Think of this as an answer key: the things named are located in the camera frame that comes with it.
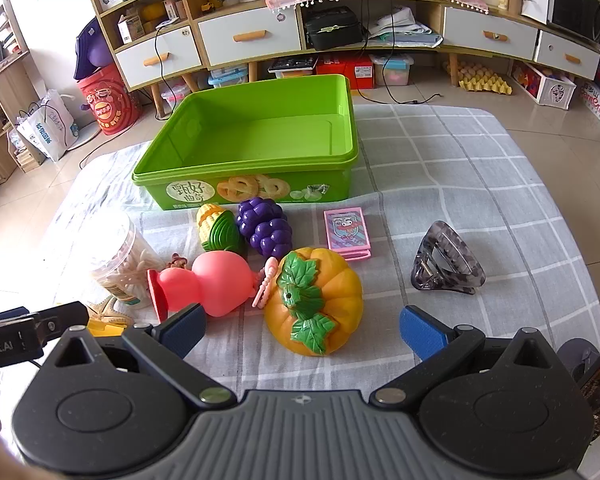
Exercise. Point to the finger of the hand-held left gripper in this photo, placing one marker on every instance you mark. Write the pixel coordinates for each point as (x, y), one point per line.
(62, 319)

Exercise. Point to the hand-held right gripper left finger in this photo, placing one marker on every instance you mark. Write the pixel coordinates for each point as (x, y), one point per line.
(185, 329)

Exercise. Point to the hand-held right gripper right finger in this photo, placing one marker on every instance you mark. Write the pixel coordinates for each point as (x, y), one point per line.
(422, 332)

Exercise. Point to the yellow plastic toy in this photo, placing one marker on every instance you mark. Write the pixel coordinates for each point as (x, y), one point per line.
(105, 329)

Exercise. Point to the grey hair claw clip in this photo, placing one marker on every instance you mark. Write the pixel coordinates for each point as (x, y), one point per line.
(460, 267)

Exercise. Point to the orange toy pumpkin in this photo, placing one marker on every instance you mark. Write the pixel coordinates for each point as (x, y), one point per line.
(330, 295)

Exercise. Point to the green plastic box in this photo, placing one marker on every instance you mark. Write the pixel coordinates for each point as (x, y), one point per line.
(260, 130)

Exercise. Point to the cream patterned small toy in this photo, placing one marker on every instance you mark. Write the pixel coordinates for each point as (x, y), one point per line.
(111, 310)

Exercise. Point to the pink plastic toy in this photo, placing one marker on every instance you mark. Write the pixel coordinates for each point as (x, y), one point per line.
(215, 280)

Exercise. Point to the small brown figure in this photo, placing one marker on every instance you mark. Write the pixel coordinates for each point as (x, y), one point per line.
(177, 261)

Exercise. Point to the clear cotton swab jar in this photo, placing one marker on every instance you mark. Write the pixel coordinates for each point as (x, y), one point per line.
(112, 255)

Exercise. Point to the toy corn cob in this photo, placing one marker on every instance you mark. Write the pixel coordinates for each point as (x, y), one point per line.
(220, 232)

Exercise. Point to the pink card pack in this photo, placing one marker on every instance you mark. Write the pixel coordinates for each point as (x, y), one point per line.
(347, 230)

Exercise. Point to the purple toy grapes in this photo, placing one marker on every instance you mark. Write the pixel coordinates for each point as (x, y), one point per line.
(265, 227)

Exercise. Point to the grey checked tablecloth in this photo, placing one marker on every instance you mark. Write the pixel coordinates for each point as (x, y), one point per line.
(480, 185)

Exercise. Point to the white shopping bag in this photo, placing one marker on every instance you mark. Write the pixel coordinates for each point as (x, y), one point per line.
(47, 127)

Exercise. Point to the red printed bucket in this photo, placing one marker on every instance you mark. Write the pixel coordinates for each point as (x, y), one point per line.
(110, 102)

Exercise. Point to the clear storage box pink contents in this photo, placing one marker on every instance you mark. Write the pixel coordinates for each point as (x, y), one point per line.
(175, 95)

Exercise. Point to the wooden bookshelf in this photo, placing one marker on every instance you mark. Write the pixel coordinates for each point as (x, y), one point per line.
(2, 90)

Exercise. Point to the clear storage box blue lid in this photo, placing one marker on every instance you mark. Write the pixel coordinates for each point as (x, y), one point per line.
(227, 80)

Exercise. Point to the yellow egg tray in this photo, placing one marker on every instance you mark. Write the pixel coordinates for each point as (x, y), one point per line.
(485, 80)

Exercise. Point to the purple cloth item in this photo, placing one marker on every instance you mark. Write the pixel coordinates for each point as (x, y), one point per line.
(92, 50)

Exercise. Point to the red cardboard box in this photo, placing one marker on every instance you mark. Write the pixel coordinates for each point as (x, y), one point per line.
(345, 71)

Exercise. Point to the white cabinet drawer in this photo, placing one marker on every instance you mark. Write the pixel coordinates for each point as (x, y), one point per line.
(250, 36)
(157, 57)
(490, 35)
(567, 56)

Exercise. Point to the white toy crate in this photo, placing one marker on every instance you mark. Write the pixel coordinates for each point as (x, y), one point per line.
(550, 87)

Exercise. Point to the black keyboard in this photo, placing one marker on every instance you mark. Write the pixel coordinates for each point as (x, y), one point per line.
(292, 65)

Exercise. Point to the blue white printed box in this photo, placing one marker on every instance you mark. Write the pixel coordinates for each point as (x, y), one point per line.
(594, 102)

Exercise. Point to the small white carton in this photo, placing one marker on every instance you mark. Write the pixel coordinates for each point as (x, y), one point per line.
(130, 29)

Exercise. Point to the folded light cloths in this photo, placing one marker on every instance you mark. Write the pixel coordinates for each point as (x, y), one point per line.
(405, 27)

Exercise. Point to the black bag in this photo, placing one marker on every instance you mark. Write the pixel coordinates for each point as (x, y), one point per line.
(334, 27)

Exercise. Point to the orange ball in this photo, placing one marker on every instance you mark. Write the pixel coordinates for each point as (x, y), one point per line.
(155, 11)

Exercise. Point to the wooden cabinet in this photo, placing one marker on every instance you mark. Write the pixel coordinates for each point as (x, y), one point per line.
(190, 7)

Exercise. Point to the yellow toy car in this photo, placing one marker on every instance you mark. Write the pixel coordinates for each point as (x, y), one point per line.
(207, 6)

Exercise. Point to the black microwave oven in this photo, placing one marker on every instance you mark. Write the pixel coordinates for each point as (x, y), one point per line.
(577, 7)

